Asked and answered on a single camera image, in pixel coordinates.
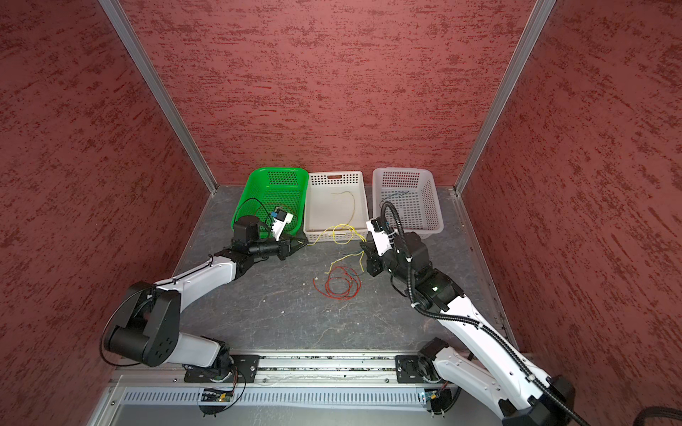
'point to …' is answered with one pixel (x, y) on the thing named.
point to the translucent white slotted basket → (415, 193)
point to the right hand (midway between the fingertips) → (361, 249)
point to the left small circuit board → (220, 397)
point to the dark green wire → (399, 194)
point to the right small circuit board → (438, 399)
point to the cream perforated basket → (336, 207)
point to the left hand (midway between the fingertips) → (305, 246)
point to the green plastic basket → (267, 188)
